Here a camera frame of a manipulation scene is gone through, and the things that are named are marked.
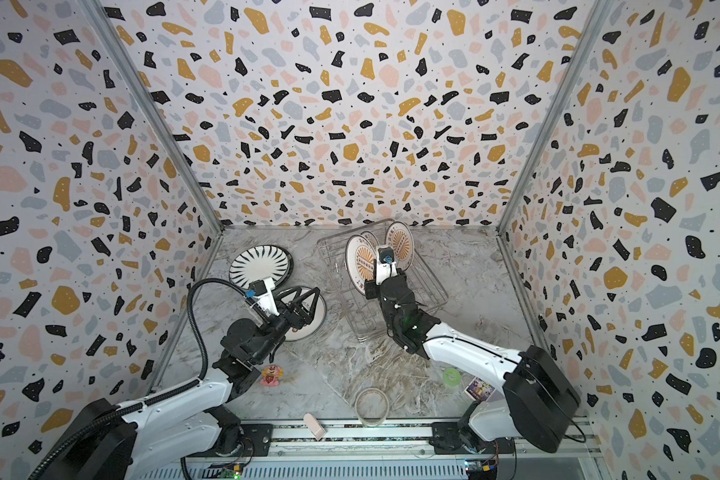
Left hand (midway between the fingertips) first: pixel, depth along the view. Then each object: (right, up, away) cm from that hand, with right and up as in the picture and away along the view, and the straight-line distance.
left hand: (310, 287), depth 74 cm
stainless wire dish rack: (+12, -12, +24) cm, 29 cm away
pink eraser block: (+2, -35, 0) cm, 35 cm away
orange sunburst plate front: (+12, +6, +12) cm, 18 cm away
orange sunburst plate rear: (+24, +14, +30) cm, 41 cm away
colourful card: (+44, -29, +8) cm, 54 cm away
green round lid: (+38, -27, +12) cm, 48 cm away
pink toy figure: (-12, -25, +8) cm, 29 cm away
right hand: (+16, +8, +3) cm, 18 cm away
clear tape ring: (+15, -33, +6) cm, 36 cm away
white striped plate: (-25, +5, +33) cm, 42 cm away
